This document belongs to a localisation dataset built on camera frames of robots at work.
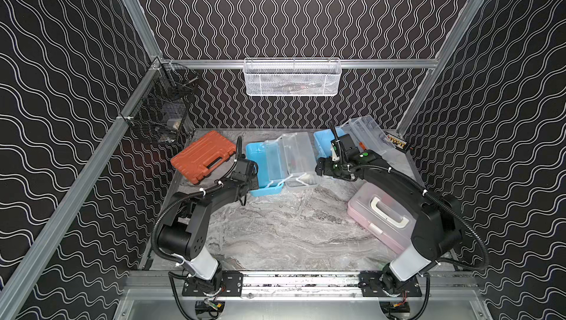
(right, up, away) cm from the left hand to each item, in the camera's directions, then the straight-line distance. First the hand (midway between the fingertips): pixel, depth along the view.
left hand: (250, 176), depth 95 cm
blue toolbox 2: (+52, +19, +9) cm, 56 cm away
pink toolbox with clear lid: (+49, -13, -18) cm, 54 cm away
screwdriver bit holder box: (+74, +16, +18) cm, 77 cm away
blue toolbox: (+16, +7, -3) cm, 18 cm away
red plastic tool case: (-24, +7, +6) cm, 26 cm away
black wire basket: (-37, +28, -3) cm, 47 cm away
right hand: (+31, +4, -7) cm, 32 cm away
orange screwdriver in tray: (+51, +13, +5) cm, 53 cm away
